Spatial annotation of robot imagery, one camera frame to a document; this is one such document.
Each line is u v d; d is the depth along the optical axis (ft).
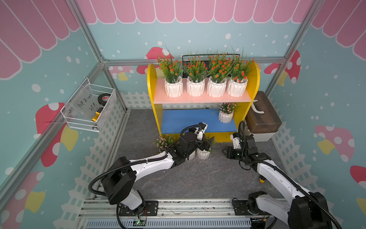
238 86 2.16
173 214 2.39
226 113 2.69
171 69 1.94
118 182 1.41
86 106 2.24
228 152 2.52
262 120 3.01
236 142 2.53
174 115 3.18
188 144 1.98
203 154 2.86
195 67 2.00
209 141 2.30
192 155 2.92
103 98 2.61
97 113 2.05
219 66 2.02
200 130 2.09
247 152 2.12
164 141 2.71
